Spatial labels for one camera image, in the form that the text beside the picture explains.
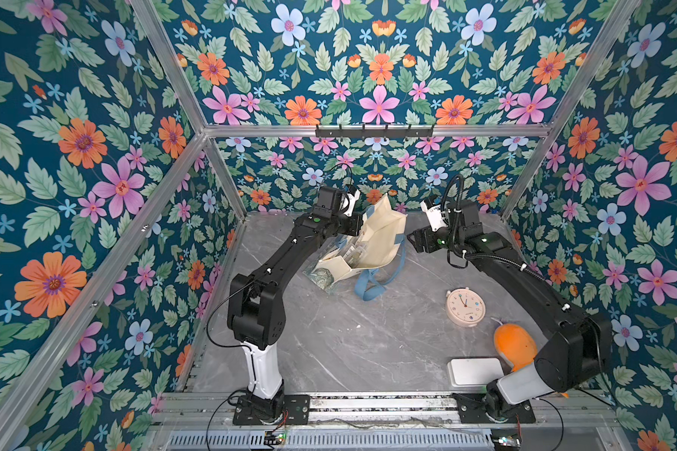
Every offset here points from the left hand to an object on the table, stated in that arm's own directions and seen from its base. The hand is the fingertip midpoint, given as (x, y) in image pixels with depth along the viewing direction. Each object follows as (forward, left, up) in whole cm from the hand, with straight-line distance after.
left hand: (365, 218), depth 87 cm
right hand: (-6, -18, +2) cm, 19 cm away
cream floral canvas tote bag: (-3, -3, -17) cm, 17 cm away
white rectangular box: (-42, -27, -20) cm, 54 cm away
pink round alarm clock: (-22, -31, -21) cm, 44 cm away
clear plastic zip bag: (-9, +15, -19) cm, 26 cm away
